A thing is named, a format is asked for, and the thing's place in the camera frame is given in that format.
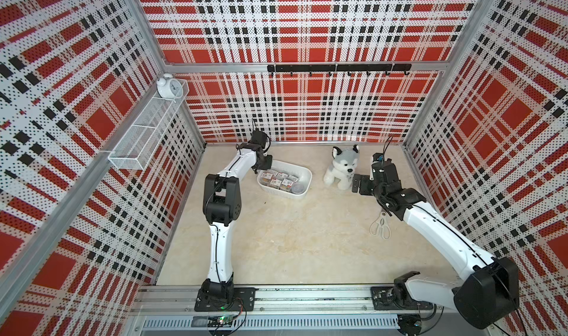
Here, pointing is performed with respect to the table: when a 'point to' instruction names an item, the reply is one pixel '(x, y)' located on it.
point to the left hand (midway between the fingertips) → (267, 163)
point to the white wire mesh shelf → (137, 146)
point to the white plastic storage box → (305, 176)
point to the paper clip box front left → (266, 177)
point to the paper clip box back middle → (281, 175)
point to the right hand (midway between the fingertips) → (368, 179)
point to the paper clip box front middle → (286, 185)
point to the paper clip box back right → (292, 177)
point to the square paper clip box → (275, 183)
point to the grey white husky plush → (342, 168)
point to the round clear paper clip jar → (297, 188)
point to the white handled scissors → (381, 226)
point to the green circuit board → (220, 321)
